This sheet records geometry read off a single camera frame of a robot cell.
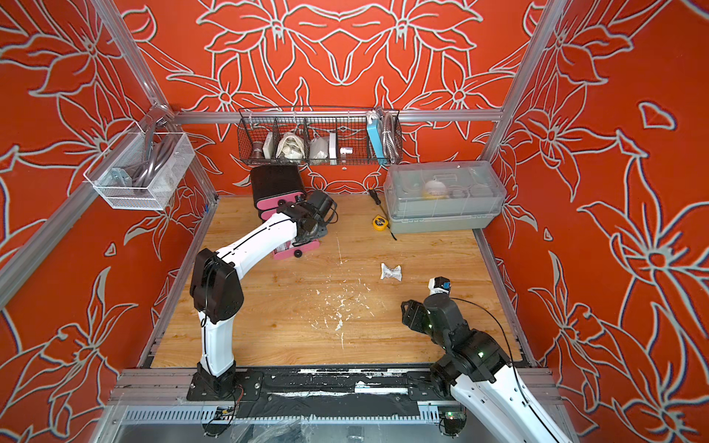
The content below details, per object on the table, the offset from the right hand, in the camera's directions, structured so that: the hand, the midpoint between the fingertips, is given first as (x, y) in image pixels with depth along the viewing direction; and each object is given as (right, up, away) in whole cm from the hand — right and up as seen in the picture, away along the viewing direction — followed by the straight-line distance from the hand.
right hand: (404, 307), depth 74 cm
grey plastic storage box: (+15, +33, +23) cm, 43 cm away
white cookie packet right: (-2, +6, +19) cm, 20 cm away
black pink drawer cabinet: (-44, +38, +30) cm, 65 cm away
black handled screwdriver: (-3, +32, +43) cm, 54 cm away
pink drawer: (-46, +26, +26) cm, 59 cm away
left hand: (-27, +21, +17) cm, 38 cm away
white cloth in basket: (-35, +49, +16) cm, 62 cm away
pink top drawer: (-43, +31, +23) cm, 58 cm away
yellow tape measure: (-3, +23, +33) cm, 41 cm away
